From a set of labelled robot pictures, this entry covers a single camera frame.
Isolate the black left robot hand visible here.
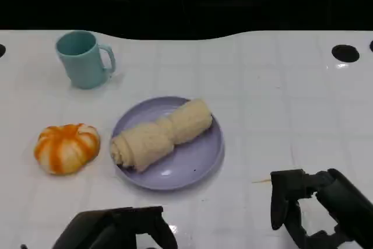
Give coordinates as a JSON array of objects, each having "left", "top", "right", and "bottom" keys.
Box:
[{"left": 50, "top": 205, "right": 179, "bottom": 249}]

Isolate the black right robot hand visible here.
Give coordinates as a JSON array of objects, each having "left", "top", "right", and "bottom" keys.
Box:
[{"left": 270, "top": 168, "right": 373, "bottom": 249}]

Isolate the orange and white bread roll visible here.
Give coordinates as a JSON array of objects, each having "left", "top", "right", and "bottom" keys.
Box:
[{"left": 33, "top": 123, "right": 101, "bottom": 176}]

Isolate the lilac plate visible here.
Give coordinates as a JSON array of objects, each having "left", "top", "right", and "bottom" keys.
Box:
[{"left": 111, "top": 95, "right": 226, "bottom": 191}]

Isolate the pale green mug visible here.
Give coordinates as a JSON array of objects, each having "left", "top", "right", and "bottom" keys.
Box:
[{"left": 55, "top": 30, "right": 117, "bottom": 90}]

